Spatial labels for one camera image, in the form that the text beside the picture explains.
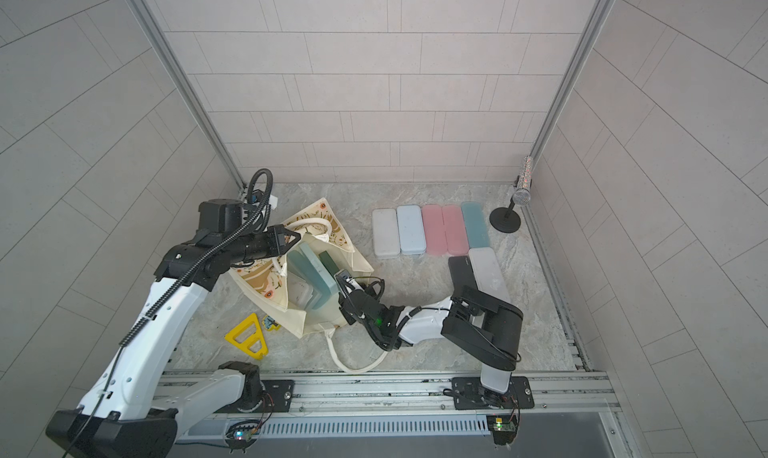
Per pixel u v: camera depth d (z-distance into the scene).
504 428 0.68
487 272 0.92
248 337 0.79
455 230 1.02
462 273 0.93
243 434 0.64
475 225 1.05
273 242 0.60
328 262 0.88
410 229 1.01
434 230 1.02
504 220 1.05
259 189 0.59
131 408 0.36
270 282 0.72
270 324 0.81
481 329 0.47
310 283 0.84
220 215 0.50
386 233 1.00
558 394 0.73
